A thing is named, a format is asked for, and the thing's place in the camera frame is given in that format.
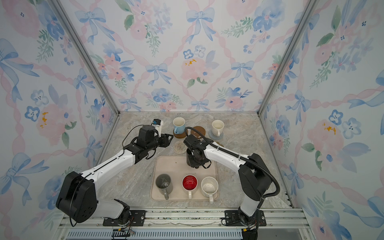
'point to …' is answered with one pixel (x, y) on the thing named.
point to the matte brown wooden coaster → (180, 136)
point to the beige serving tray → (176, 166)
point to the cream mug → (217, 127)
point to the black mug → (189, 157)
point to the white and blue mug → (179, 124)
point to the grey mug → (164, 184)
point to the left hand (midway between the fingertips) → (169, 134)
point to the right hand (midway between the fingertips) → (195, 161)
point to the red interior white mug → (189, 183)
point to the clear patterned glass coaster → (180, 147)
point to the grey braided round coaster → (211, 136)
